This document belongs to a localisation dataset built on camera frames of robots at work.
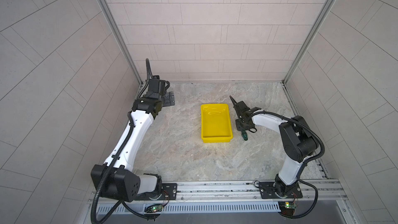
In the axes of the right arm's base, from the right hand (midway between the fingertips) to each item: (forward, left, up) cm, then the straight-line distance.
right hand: (240, 127), depth 95 cm
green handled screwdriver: (-8, 0, +4) cm, 9 cm away
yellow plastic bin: (+2, +15, +3) cm, 16 cm away
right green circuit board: (-42, -12, 0) cm, 43 cm away
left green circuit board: (-38, +46, +5) cm, 60 cm away
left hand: (+6, +41, +28) cm, 50 cm away
